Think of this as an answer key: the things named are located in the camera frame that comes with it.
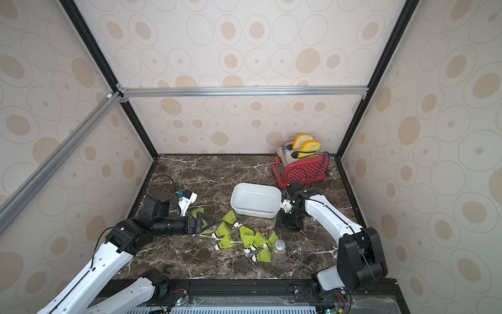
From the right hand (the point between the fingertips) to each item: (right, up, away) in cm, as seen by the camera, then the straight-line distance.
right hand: (278, 231), depth 81 cm
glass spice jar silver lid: (-1, -5, -7) cm, 9 cm away
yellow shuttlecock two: (-21, +4, +8) cm, 23 cm away
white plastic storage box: (-8, +10, +19) cm, 23 cm away
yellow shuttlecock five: (-13, -5, +2) cm, 14 cm away
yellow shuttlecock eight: (-6, -9, -3) cm, 11 cm away
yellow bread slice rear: (+13, +41, +16) cm, 46 cm away
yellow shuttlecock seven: (-3, -5, +2) cm, 6 cm away
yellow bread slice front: (+16, +37, +11) cm, 42 cm away
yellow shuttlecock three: (-25, -1, +5) cm, 26 cm away
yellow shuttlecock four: (-22, -5, +2) cm, 23 cm away
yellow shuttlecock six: (-8, -4, 0) cm, 10 cm away
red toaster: (+6, +27, +12) cm, 30 cm away
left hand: (-24, +7, -15) cm, 30 cm away
